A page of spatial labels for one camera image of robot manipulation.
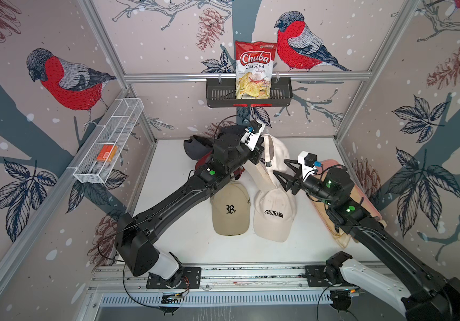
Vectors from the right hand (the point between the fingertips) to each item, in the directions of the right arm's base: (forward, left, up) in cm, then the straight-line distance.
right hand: (280, 165), depth 69 cm
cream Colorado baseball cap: (-6, -1, -26) cm, 27 cm away
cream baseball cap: (+2, +2, +4) cm, 5 cm away
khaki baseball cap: (-5, +18, -25) cm, 31 cm away
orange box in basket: (+2, +64, +2) cm, 64 cm away
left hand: (+7, +5, +9) cm, 13 cm away
